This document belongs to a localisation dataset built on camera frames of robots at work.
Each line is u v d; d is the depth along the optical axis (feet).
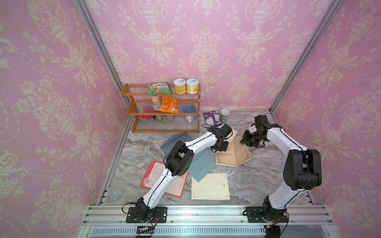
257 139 2.55
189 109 3.48
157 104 3.18
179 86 2.87
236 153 3.13
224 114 3.61
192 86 2.87
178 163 1.97
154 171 2.92
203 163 3.04
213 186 2.74
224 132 2.60
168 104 3.27
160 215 2.43
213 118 3.66
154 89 2.87
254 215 2.40
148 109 3.46
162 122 3.72
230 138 2.74
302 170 1.54
